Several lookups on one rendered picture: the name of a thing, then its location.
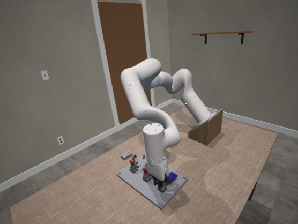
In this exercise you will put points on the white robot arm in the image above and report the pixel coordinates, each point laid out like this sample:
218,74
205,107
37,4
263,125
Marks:
147,75

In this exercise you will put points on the blue flat plate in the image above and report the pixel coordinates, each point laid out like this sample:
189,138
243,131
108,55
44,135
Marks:
172,177

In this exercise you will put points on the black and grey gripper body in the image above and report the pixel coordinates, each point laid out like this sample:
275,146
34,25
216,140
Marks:
158,170

